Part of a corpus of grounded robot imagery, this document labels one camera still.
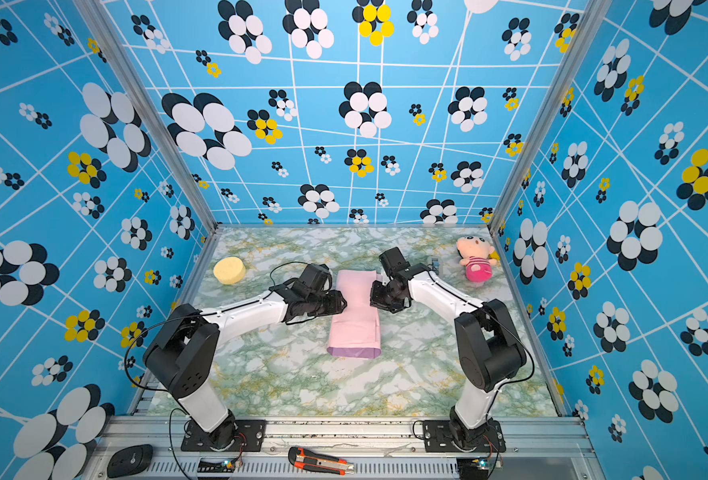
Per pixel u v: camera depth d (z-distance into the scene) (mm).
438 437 730
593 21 685
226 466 703
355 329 848
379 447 727
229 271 1021
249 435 732
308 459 695
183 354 463
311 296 710
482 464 702
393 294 764
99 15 692
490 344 469
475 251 1046
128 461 683
